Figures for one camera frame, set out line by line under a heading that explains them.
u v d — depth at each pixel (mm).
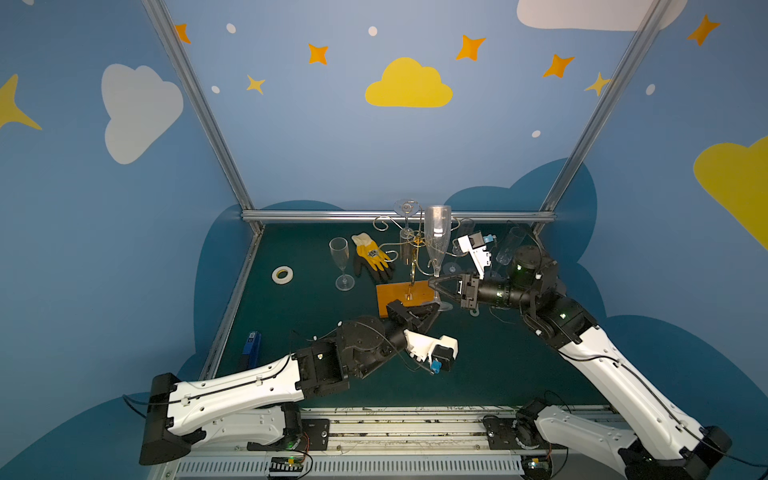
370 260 1079
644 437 377
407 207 799
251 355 828
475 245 561
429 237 593
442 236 584
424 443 737
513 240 901
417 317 538
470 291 538
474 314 969
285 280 1044
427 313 553
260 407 453
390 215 776
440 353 472
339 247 898
